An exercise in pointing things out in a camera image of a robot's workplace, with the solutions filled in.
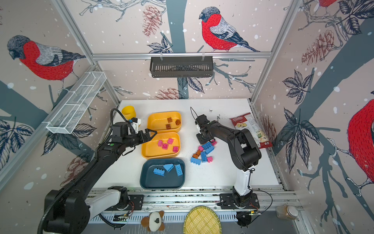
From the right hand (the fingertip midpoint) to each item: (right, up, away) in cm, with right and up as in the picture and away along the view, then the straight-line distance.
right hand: (203, 137), depth 98 cm
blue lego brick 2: (+2, -6, -3) cm, 6 cm away
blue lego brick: (-16, -17, -14) cm, 27 cm away
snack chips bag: (+31, +10, +3) cm, 33 cm away
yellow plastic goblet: (-52, +17, +2) cm, 55 cm away
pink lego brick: (-29, -4, -3) cm, 30 cm away
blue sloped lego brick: (-22, -15, -14) cm, 30 cm away
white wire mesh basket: (-72, +22, -20) cm, 78 cm away
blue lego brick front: (-6, -12, -12) cm, 18 cm away
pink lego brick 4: (-19, -7, -5) cm, 21 cm away
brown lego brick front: (-6, -10, -10) cm, 15 cm away
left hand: (-30, +6, -17) cm, 35 cm away
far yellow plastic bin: (-28, +10, +10) cm, 31 cm away
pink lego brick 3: (-23, -2, -3) cm, 23 cm away
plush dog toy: (-26, -34, -32) cm, 53 cm away
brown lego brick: (-25, +11, +9) cm, 29 cm away
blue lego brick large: (-1, -11, -10) cm, 14 cm away
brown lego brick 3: (-18, +10, +6) cm, 22 cm away
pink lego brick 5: (+6, -3, -3) cm, 8 cm away
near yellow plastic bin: (-36, -8, -5) cm, 37 cm away
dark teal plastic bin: (-32, -22, -18) cm, 43 cm away
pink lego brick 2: (-26, -5, -5) cm, 27 cm away
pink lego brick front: (+3, -12, -11) cm, 16 cm away
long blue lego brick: (-27, -17, -16) cm, 36 cm away
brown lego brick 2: (-26, +7, +6) cm, 27 cm away
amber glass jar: (+34, -27, -35) cm, 56 cm away
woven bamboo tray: (-4, -35, -29) cm, 46 cm away
